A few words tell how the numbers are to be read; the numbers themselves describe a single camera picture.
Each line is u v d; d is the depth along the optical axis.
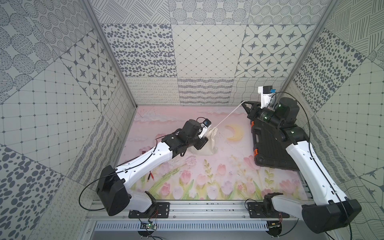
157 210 0.73
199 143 0.69
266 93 0.56
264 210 0.72
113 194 0.39
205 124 0.66
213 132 0.75
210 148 0.81
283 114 0.50
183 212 0.73
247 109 0.66
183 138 0.58
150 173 0.86
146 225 0.70
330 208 0.37
